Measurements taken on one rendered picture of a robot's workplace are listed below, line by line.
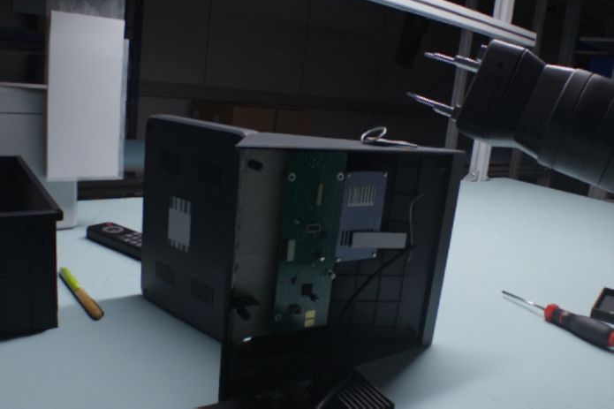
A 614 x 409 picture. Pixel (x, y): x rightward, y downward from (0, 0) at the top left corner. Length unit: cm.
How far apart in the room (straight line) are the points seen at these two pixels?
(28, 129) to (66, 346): 38
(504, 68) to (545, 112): 5
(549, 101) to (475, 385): 27
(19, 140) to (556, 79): 68
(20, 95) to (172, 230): 35
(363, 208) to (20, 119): 52
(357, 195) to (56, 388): 29
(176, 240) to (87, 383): 16
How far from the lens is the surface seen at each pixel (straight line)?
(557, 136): 37
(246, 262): 40
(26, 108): 79
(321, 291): 44
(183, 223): 51
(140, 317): 55
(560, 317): 67
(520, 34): 179
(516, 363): 56
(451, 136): 277
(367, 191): 44
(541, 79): 39
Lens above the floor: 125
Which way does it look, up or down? 11 degrees down
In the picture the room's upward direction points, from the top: 6 degrees clockwise
